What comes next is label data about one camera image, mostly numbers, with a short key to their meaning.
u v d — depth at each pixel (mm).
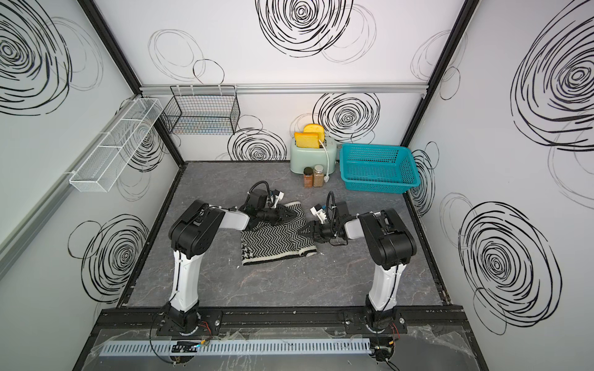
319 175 1051
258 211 829
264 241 895
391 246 495
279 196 955
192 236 566
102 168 723
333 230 790
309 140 1024
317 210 911
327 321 754
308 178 1049
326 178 1094
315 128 1071
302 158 1057
